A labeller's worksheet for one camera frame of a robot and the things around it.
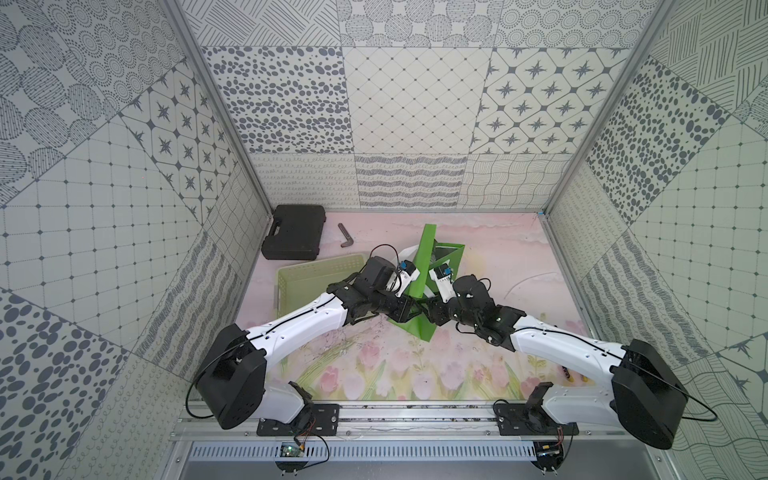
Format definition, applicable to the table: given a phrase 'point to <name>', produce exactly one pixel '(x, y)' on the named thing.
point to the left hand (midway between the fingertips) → (419, 302)
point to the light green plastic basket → (299, 284)
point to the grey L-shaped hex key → (346, 235)
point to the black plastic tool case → (296, 232)
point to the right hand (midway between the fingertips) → (426, 302)
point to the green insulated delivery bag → (432, 255)
